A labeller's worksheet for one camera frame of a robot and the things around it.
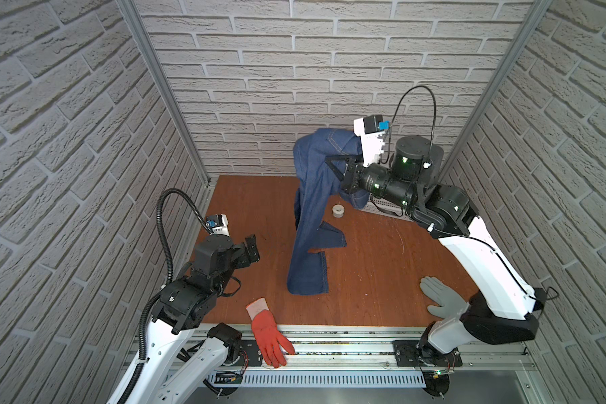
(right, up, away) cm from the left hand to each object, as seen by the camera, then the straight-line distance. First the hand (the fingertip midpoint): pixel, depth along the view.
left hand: (242, 236), depth 67 cm
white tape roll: (+31, +6, +39) cm, 50 cm away
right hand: (+23, +19, -14) cm, 34 cm away
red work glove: (+6, -32, +8) cm, 33 cm away
